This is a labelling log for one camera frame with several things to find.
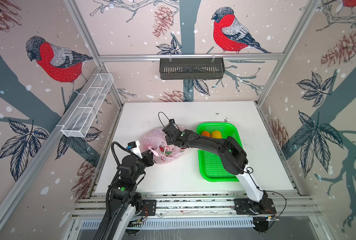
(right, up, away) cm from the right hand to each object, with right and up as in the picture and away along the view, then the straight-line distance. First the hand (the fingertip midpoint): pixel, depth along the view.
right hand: (169, 138), depth 95 cm
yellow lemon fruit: (+31, +2, 0) cm, 31 cm away
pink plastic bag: (-7, +2, -13) cm, 15 cm away
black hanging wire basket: (+15, +49, +9) cm, 52 cm away
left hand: (-7, -3, -19) cm, 21 cm away
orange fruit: (+24, +3, 0) cm, 24 cm away
